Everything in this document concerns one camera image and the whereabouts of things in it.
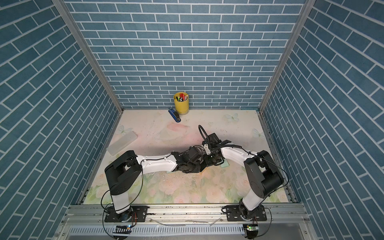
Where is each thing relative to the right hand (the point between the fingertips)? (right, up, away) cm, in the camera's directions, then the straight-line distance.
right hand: (206, 163), depth 90 cm
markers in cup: (-18, +44, +22) cm, 52 cm away
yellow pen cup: (-17, +40, +18) cm, 47 cm away
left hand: (-2, -4, -3) cm, 5 cm away
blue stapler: (-23, +31, +22) cm, 44 cm away
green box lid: (+9, +5, -17) cm, 19 cm away
